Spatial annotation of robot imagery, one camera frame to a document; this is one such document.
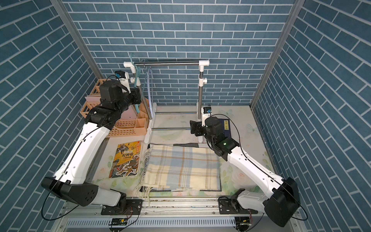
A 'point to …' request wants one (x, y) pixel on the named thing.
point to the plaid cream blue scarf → (180, 167)
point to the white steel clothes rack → (149, 137)
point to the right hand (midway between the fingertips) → (198, 120)
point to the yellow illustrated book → (126, 161)
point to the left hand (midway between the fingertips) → (143, 88)
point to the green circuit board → (119, 221)
